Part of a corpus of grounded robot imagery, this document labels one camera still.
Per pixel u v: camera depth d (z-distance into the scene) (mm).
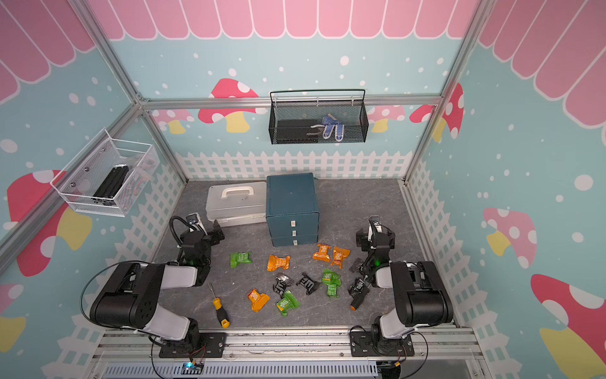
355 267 915
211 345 762
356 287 836
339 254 940
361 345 741
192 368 727
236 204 967
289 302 816
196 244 711
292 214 796
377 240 700
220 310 802
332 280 856
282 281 870
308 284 851
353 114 937
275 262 915
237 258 921
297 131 860
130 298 459
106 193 670
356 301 813
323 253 941
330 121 893
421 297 460
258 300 831
